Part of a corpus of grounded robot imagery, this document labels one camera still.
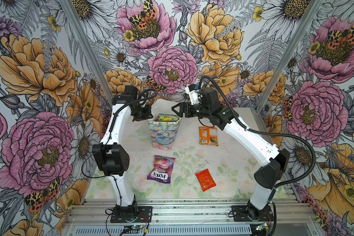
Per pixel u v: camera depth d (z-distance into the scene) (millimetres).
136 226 712
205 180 848
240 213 742
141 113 733
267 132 1133
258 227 715
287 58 917
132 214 678
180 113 650
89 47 858
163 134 852
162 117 941
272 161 448
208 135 1022
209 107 559
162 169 872
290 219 772
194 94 659
